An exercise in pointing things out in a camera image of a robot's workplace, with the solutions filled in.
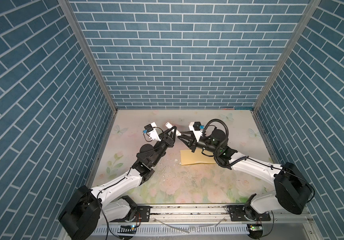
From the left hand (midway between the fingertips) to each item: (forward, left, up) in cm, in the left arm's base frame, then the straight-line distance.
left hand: (177, 129), depth 70 cm
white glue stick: (+1, +4, +2) cm, 4 cm away
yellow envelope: (0, -8, -31) cm, 32 cm away
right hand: (0, -1, -3) cm, 3 cm away
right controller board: (-37, -39, -34) cm, 63 cm away
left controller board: (-36, +25, -34) cm, 56 cm away
